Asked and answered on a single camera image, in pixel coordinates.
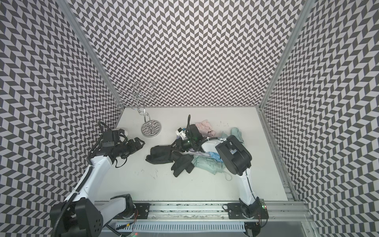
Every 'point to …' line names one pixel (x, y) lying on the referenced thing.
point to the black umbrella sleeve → (160, 154)
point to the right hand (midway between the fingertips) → (170, 150)
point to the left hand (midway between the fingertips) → (139, 147)
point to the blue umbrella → (215, 156)
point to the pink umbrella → (205, 128)
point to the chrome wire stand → (150, 128)
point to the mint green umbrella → (210, 165)
